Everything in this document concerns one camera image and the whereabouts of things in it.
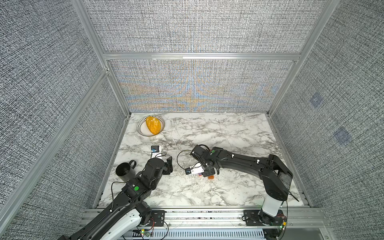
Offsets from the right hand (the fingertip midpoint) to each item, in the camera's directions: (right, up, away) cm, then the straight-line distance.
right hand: (203, 161), depth 86 cm
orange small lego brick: (+5, -9, 0) cm, 10 cm away
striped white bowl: (-41, +19, +21) cm, 50 cm away
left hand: (-18, +5, -10) cm, 21 cm away
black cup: (-45, -6, +2) cm, 46 cm away
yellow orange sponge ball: (-33, +21, +17) cm, 43 cm away
